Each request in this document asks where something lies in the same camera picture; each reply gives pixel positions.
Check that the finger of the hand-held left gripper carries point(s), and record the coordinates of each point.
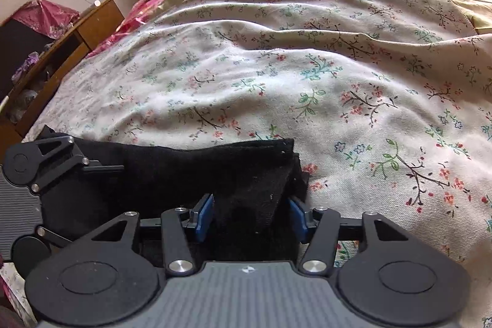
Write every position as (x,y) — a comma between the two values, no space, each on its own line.
(61,162)
(52,235)

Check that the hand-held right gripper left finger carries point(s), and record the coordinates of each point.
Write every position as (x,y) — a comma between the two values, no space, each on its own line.
(203,218)

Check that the small floral bed sheet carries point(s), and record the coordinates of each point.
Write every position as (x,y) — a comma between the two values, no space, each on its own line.
(269,82)

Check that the black monitor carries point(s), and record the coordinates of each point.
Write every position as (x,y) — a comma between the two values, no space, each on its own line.
(19,51)

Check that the pink patterned cloth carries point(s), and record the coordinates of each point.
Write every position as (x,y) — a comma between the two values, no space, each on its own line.
(46,15)

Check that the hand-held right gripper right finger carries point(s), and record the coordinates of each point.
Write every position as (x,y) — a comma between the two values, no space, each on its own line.
(298,220)

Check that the wooden desk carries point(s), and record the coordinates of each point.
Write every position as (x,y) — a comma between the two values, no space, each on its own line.
(100,24)

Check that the purple cloth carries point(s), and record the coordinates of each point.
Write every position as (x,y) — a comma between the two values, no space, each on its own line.
(26,66)

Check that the black pants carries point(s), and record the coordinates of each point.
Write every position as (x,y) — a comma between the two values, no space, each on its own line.
(173,174)

